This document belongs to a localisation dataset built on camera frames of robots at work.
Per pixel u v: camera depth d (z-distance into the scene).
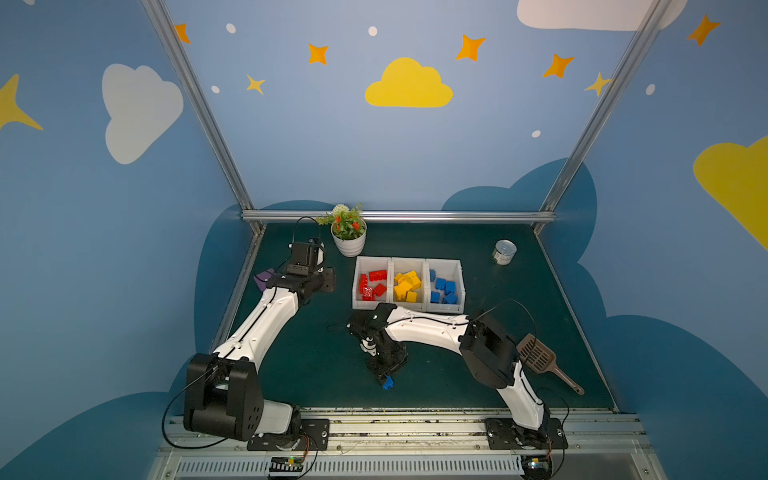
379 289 1.02
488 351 0.52
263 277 0.61
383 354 0.72
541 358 0.88
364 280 1.02
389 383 0.82
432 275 1.04
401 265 1.05
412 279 1.02
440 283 1.03
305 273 0.65
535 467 0.73
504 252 1.08
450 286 1.01
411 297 0.98
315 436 0.74
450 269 1.03
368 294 1.01
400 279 1.00
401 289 0.98
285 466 0.73
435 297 1.01
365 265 1.04
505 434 0.76
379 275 1.04
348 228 1.01
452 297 1.00
